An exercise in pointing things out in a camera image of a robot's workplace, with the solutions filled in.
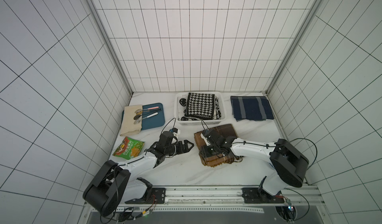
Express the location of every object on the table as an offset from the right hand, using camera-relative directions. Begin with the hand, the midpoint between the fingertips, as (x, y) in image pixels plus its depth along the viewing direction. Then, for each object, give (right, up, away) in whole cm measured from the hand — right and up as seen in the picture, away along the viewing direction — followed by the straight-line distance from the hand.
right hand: (198, 153), depth 85 cm
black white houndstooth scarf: (+4, +27, +15) cm, 31 cm away
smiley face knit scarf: (-11, +26, +15) cm, 32 cm away
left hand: (-7, +3, 0) cm, 7 cm away
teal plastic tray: (-29, +17, +18) cm, 38 cm away
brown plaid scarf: (+18, +11, +10) cm, 24 cm away
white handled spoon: (-43, +17, +17) cm, 49 cm away
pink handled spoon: (-42, +25, +21) cm, 53 cm away
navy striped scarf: (+40, +26, +22) cm, 53 cm away
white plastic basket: (+2, +17, +7) cm, 19 cm away
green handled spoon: (-42, +23, +21) cm, 52 cm away
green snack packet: (-42, +2, +2) cm, 42 cm away
